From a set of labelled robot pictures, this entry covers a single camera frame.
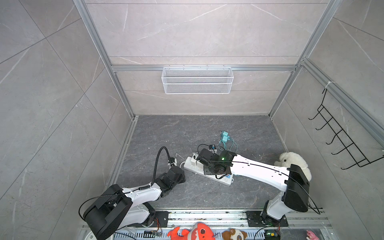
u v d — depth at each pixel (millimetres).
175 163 810
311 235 673
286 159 755
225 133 1044
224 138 1040
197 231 644
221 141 1017
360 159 594
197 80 1005
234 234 675
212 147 715
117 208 427
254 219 730
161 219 736
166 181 678
